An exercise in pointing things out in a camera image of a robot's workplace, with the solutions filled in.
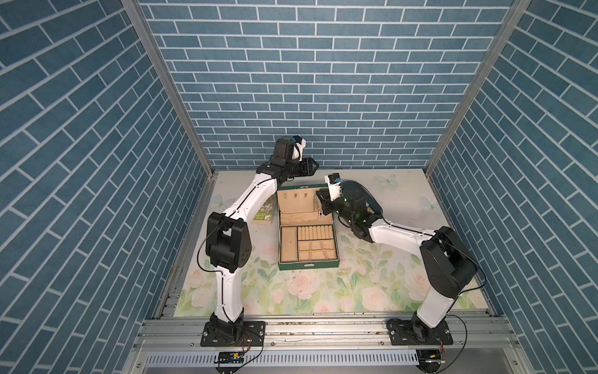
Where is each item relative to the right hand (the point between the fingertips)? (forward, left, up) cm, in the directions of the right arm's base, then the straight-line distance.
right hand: (320, 191), depth 87 cm
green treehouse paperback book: (0, +22, -17) cm, 28 cm away
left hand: (+9, +1, +5) cm, 10 cm away
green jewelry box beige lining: (-11, +4, -15) cm, 19 cm away
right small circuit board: (-47, -37, -21) cm, 63 cm away
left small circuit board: (-51, +25, -23) cm, 61 cm away
